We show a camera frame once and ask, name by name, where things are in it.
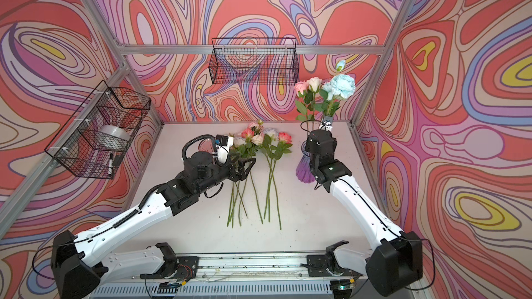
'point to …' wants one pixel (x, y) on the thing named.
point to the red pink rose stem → (283, 146)
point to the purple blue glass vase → (303, 171)
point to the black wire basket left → (95, 140)
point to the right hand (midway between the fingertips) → (322, 137)
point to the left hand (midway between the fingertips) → (250, 157)
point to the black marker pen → (110, 165)
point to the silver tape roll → (116, 131)
